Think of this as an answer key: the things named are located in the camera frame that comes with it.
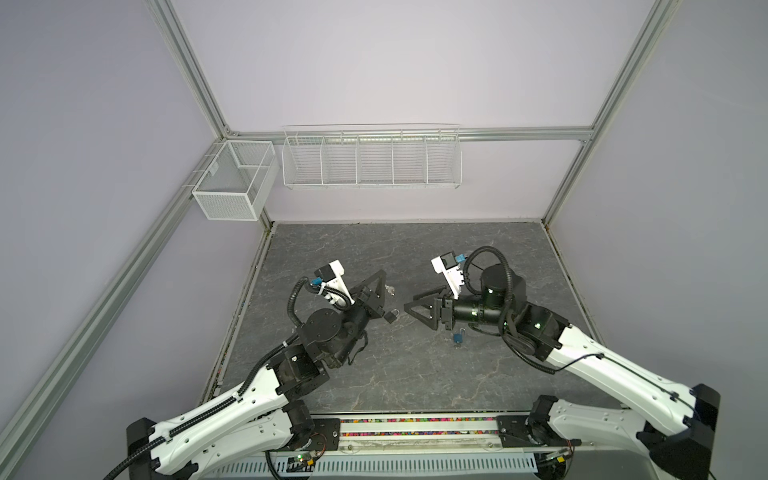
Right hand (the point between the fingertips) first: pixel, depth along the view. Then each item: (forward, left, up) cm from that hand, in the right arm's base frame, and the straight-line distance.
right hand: (409, 307), depth 62 cm
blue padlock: (+7, -16, -31) cm, 35 cm away
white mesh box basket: (+52, +58, -6) cm, 78 cm away
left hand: (+5, +4, +4) cm, 7 cm away
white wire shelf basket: (+58, +13, -1) cm, 59 cm away
